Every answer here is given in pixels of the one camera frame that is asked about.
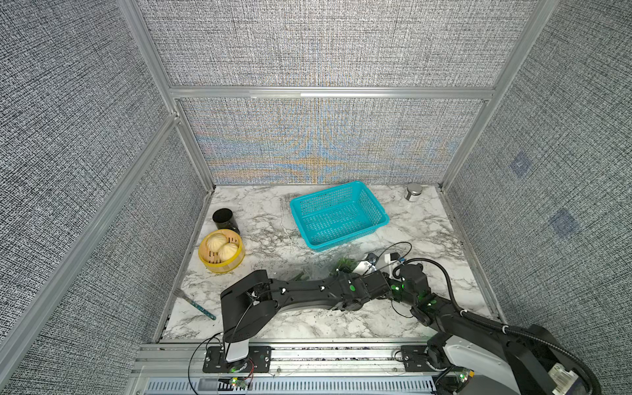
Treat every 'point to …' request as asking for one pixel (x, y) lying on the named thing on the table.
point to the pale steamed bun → (216, 241)
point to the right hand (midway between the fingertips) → (361, 273)
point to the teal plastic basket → (338, 216)
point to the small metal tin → (413, 192)
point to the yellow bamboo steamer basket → (211, 260)
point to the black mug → (225, 220)
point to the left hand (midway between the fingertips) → (358, 276)
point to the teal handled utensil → (178, 292)
